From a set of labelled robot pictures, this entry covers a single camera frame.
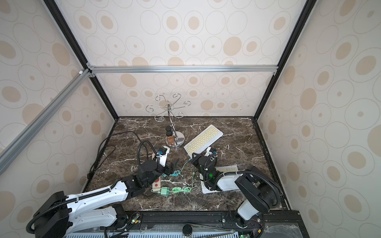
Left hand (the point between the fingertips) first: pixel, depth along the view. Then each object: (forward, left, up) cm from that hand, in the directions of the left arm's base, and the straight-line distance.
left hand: (178, 156), depth 76 cm
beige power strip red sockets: (-9, +12, -16) cm, 22 cm away
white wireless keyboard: (+16, -15, -6) cm, 23 cm away
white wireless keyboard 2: (-17, -21, +10) cm, 29 cm away
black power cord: (+14, +52, -19) cm, 57 cm away
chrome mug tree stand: (+24, +2, -16) cm, 29 cm away
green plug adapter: (-12, +7, -16) cm, 21 cm away
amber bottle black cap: (+21, +8, -8) cm, 24 cm away
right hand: (+8, -10, -9) cm, 15 cm away
